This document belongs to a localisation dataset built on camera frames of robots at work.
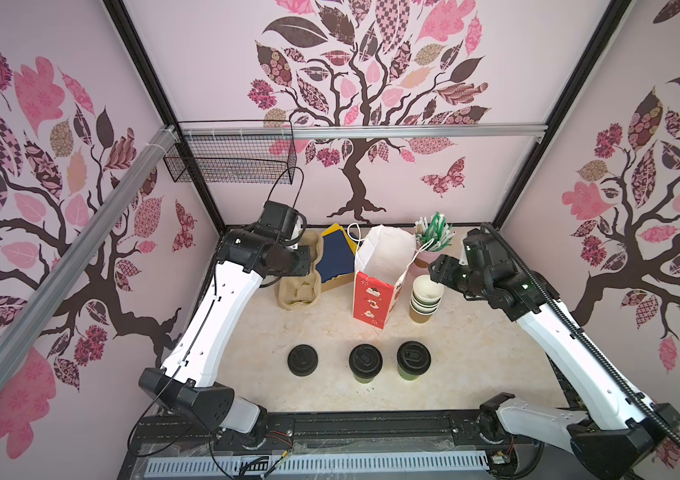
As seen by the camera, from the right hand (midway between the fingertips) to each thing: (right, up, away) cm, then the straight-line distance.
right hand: (438, 266), depth 73 cm
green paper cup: (-19, -32, +6) cm, 37 cm away
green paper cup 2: (-7, -31, +7) cm, 32 cm away
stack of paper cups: (-1, -10, +9) cm, 13 cm away
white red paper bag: (-11, +3, +25) cm, 27 cm away
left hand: (-35, -1, -1) cm, 35 cm away
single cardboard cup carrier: (-32, +6, +2) cm, 32 cm away
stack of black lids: (-36, -27, +10) cm, 46 cm away
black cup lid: (-18, -24, +1) cm, 31 cm away
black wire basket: (-60, +36, +22) cm, 73 cm away
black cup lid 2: (-6, -24, +2) cm, 25 cm away
